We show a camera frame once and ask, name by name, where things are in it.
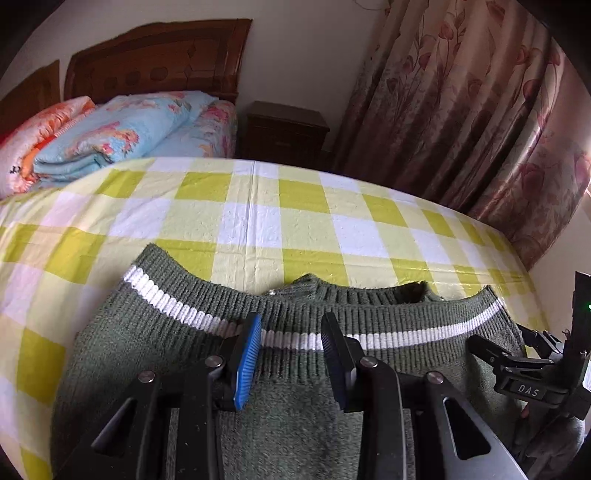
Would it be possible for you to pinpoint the green knit sweater white stripe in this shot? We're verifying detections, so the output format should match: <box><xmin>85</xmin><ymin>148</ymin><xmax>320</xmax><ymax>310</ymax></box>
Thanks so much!
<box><xmin>49</xmin><ymin>243</ymin><xmax>587</xmax><ymax>480</ymax></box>

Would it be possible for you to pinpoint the yellow white checkered bed sheet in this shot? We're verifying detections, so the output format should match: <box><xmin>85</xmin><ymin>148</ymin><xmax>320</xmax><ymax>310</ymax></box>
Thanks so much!
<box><xmin>1</xmin><ymin>157</ymin><xmax>547</xmax><ymax>479</ymax></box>

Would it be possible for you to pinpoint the pink floral curtain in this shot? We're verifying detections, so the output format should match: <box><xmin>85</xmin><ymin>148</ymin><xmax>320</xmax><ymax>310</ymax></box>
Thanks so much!
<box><xmin>334</xmin><ymin>1</ymin><xmax>590</xmax><ymax>267</ymax></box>

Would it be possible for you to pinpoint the pink orange floral quilt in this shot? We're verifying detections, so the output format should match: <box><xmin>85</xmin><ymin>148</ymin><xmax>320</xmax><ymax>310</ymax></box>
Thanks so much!
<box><xmin>1</xmin><ymin>96</ymin><xmax>96</xmax><ymax>199</ymax></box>

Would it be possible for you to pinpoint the blue floral pillow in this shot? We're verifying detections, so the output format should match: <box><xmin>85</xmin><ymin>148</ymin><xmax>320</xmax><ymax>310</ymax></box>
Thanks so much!
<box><xmin>145</xmin><ymin>97</ymin><xmax>238</xmax><ymax>158</ymax></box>

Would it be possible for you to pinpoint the light blue floral folded quilt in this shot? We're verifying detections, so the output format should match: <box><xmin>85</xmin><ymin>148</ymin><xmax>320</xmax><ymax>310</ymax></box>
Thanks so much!
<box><xmin>32</xmin><ymin>91</ymin><xmax>216</xmax><ymax>183</ymax></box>

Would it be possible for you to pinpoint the dark wooden nightstand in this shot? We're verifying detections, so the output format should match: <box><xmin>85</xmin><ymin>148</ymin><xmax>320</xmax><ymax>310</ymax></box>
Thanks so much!
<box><xmin>239</xmin><ymin>101</ymin><xmax>329</xmax><ymax>170</ymax></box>

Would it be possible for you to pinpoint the dark wooden headboard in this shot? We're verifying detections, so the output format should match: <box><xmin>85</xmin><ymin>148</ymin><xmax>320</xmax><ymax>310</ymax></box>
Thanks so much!
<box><xmin>1</xmin><ymin>19</ymin><xmax>252</xmax><ymax>136</ymax></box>

